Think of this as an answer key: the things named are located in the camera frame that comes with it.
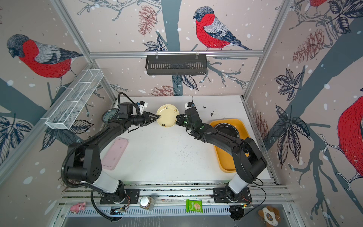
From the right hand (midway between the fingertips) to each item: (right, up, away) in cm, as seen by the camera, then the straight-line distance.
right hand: (175, 117), depth 85 cm
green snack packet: (+11, -44, -16) cm, 48 cm away
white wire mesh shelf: (-57, +3, -14) cm, 59 cm away
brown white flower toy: (+47, -46, -20) cm, 69 cm away
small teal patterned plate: (-55, +1, +25) cm, 61 cm away
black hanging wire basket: (-1, +40, +21) cm, 45 cm away
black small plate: (+37, -9, +12) cm, 39 cm away
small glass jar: (-11, -38, -23) cm, 45 cm away
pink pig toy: (-47, -44, -16) cm, 66 cm away
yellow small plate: (-4, +3, +2) cm, 6 cm away
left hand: (-11, 0, -2) cm, 11 cm away
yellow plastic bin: (+31, -26, -1) cm, 41 cm away
